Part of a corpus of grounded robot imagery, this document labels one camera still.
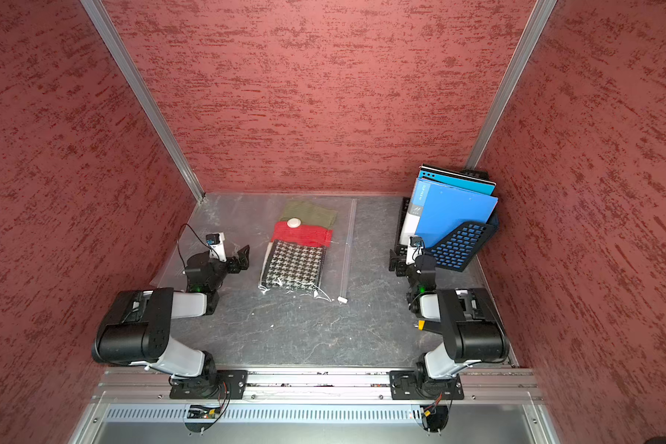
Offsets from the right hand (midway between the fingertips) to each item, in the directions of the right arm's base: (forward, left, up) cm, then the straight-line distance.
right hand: (404, 252), depth 95 cm
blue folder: (+5, -8, +16) cm, 19 cm away
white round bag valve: (+17, +41, -2) cm, 44 cm away
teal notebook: (+13, -15, +22) cm, 30 cm away
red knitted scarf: (+11, +37, -2) cm, 38 cm away
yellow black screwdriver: (-23, -2, -6) cm, 24 cm away
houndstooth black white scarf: (-4, +39, -1) cm, 40 cm away
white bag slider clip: (-15, +22, -4) cm, 27 cm away
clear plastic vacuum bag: (+22, +61, -6) cm, 65 cm away
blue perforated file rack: (-3, -16, +2) cm, 16 cm away
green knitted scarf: (+21, +35, -2) cm, 41 cm away
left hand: (+1, +59, +3) cm, 59 cm away
